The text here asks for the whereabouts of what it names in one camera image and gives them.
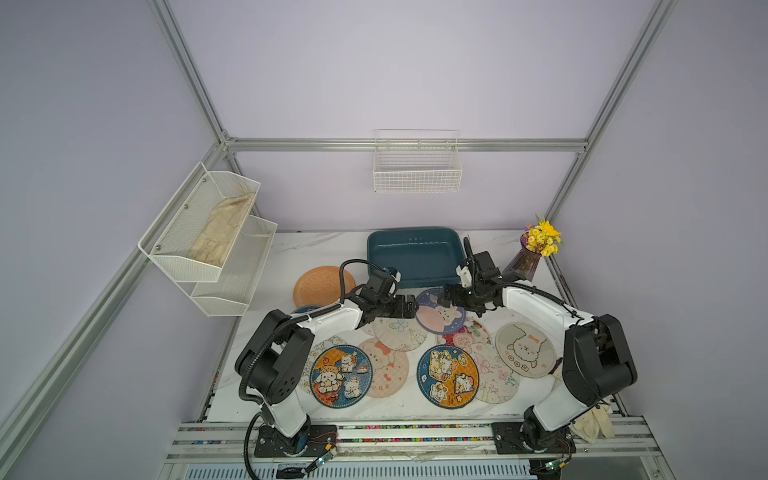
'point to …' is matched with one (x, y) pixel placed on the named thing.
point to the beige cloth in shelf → (214, 241)
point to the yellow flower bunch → (542, 237)
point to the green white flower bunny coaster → (304, 373)
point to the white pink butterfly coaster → (496, 384)
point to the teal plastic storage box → (427, 258)
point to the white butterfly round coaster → (399, 334)
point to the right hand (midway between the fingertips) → (444, 303)
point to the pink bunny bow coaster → (390, 369)
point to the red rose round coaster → (472, 335)
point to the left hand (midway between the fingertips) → (405, 308)
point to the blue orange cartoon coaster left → (341, 376)
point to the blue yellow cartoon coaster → (448, 377)
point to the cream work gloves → (597, 423)
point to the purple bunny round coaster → (434, 316)
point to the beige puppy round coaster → (526, 349)
